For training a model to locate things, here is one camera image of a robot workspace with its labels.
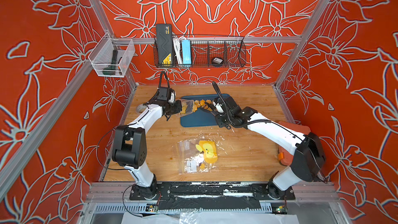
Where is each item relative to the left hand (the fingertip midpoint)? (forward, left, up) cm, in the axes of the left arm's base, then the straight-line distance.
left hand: (181, 106), depth 92 cm
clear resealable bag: (+5, -2, -7) cm, 9 cm away
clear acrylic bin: (+17, +43, +22) cm, 51 cm away
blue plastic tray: (-3, -13, -6) cm, 15 cm away
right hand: (-9, -20, +3) cm, 22 cm away
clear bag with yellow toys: (-26, -11, -9) cm, 30 cm away
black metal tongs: (-8, -18, +11) cm, 23 cm away
